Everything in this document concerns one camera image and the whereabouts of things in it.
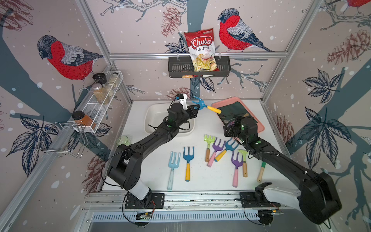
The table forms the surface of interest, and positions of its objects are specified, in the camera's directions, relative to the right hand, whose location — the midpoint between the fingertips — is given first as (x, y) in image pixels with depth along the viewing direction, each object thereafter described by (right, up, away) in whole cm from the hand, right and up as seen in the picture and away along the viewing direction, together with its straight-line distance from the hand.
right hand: (225, 116), depth 81 cm
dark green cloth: (+16, +3, +33) cm, 37 cm away
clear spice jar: (-67, +22, +4) cm, 71 cm away
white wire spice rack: (-71, +3, -7) cm, 71 cm away
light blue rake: (-31, -31, +4) cm, 43 cm away
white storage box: (-47, 0, +28) cm, 55 cm away
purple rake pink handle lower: (+8, -29, +5) cm, 31 cm away
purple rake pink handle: (-3, -22, +12) cm, 25 cm away
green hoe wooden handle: (+12, -32, +2) cm, 34 cm away
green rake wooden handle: (-7, -17, +16) cm, 25 cm away
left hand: (-13, +7, -3) cm, 15 cm away
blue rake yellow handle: (-21, -27, +7) cm, 35 cm away
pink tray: (+32, -9, +23) cm, 41 cm away
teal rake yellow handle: (+5, -21, +12) cm, 25 cm away
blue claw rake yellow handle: (-13, +6, 0) cm, 15 cm away
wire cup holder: (-71, -9, -24) cm, 76 cm away
